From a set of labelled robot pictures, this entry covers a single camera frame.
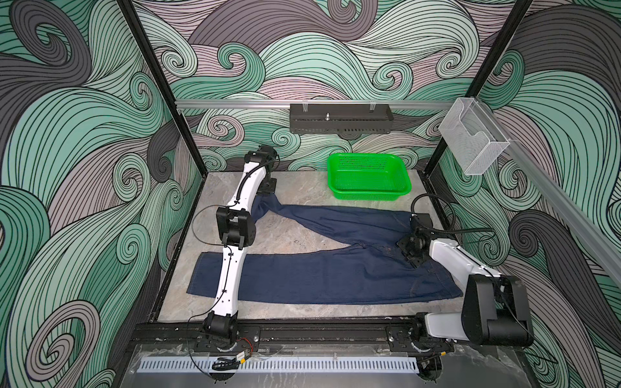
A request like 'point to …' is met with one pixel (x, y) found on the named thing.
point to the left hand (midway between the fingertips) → (264, 190)
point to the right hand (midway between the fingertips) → (402, 249)
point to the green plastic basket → (363, 176)
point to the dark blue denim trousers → (369, 265)
